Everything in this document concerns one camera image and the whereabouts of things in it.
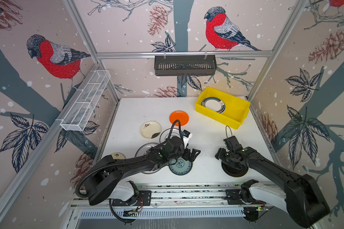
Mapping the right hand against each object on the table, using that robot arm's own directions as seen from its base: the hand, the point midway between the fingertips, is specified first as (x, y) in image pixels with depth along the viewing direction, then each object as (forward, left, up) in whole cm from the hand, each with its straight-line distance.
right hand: (218, 156), depth 87 cm
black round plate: (-11, -6, +4) cm, 13 cm away
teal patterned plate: (-7, +22, -1) cm, 24 cm away
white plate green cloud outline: (+14, +35, 0) cm, 37 cm away
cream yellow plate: (-2, +64, -1) cm, 64 cm away
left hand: (0, +14, +13) cm, 19 cm away
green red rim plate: (+44, -3, +2) cm, 44 cm away
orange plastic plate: (+31, +23, +1) cm, 39 cm away
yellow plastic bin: (+37, -19, 0) cm, 41 cm away
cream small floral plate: (+19, +47, -2) cm, 51 cm away
